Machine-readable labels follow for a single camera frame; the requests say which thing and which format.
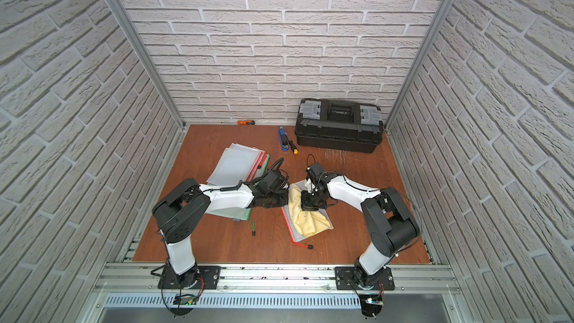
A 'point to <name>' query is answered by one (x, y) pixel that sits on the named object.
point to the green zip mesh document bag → (236, 214)
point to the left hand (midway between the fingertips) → (293, 198)
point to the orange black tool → (246, 122)
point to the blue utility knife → (284, 139)
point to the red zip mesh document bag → (291, 223)
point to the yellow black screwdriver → (294, 147)
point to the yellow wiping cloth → (308, 223)
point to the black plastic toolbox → (338, 125)
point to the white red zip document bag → (238, 164)
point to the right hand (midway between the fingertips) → (306, 208)
